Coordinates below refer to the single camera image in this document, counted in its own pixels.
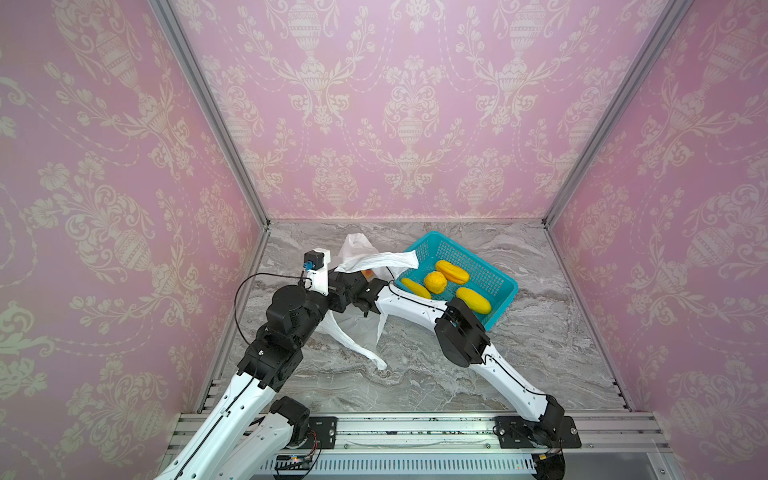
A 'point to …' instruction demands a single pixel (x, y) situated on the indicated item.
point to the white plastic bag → (359, 251)
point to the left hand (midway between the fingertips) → (346, 269)
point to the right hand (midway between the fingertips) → (346, 283)
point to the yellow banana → (416, 288)
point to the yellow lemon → (435, 282)
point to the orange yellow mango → (452, 272)
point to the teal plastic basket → (499, 289)
